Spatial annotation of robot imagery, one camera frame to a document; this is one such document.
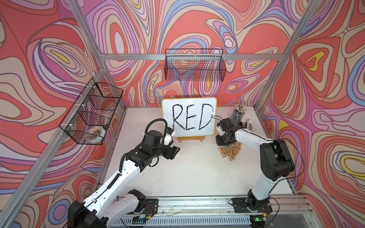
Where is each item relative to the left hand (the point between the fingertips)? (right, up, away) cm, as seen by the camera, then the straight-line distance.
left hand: (175, 146), depth 76 cm
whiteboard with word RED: (+9, +16, +14) cm, 24 cm away
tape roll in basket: (-40, +8, -6) cm, 41 cm away
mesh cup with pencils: (+41, +18, +21) cm, 50 cm away
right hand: (+29, -3, +18) cm, 35 cm away
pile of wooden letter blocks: (+35, -6, +15) cm, 39 cm away
